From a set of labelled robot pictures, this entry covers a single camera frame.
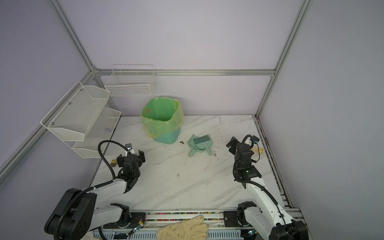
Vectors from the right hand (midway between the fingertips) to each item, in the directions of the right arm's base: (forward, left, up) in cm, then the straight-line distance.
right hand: (237, 140), depth 81 cm
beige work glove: (-39, +24, -20) cm, 50 cm away
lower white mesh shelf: (+11, +84, -4) cm, 85 cm away
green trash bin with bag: (+19, +46, -2) cm, 49 cm away
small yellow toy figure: (-6, +75, -17) cm, 78 cm away
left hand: (-3, +62, -9) cm, 63 cm away
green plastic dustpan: (+10, +27, -18) cm, 34 cm away
